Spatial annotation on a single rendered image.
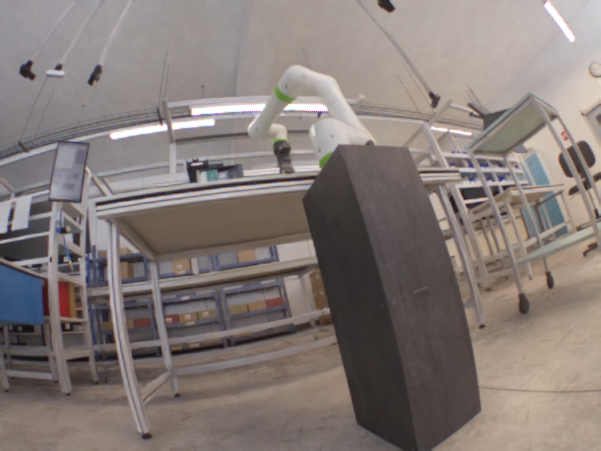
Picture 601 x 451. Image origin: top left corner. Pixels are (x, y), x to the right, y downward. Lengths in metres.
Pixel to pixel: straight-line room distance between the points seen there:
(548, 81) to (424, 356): 6.84
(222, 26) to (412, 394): 3.84
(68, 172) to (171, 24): 2.25
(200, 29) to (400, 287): 3.64
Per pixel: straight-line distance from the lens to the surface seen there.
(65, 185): 2.34
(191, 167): 1.85
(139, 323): 5.11
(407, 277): 0.62
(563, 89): 6.99
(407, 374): 0.62
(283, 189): 1.13
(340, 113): 1.16
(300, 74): 1.23
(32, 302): 2.27
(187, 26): 3.78
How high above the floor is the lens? 0.44
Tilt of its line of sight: 17 degrees up
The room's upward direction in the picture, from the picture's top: 14 degrees counter-clockwise
